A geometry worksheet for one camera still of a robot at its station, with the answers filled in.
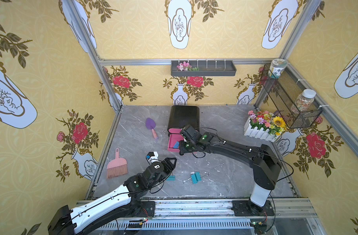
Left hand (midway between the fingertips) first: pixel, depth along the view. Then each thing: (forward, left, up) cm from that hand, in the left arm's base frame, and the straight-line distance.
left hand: (170, 160), depth 79 cm
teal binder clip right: (-5, -16, -11) cm, 20 cm away
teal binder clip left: (-5, 0, -12) cm, 13 cm away
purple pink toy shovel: (+34, +16, -12) cm, 40 cm away
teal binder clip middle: (-7, -13, -11) cm, 18 cm away
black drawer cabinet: (+27, -6, +5) cm, 28 cm away
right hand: (+10, -7, -1) cm, 12 cm away
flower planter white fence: (+19, -58, +3) cm, 61 cm away
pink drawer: (+16, -3, +6) cm, 17 cm away
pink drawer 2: (+16, -1, -4) cm, 16 cm away
